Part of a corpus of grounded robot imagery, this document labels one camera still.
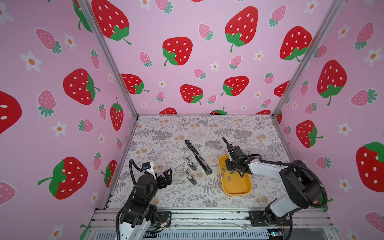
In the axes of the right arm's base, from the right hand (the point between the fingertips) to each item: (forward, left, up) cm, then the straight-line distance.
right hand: (228, 162), depth 94 cm
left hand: (-16, +35, +13) cm, 41 cm away
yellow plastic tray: (-13, -3, -2) cm, 14 cm away
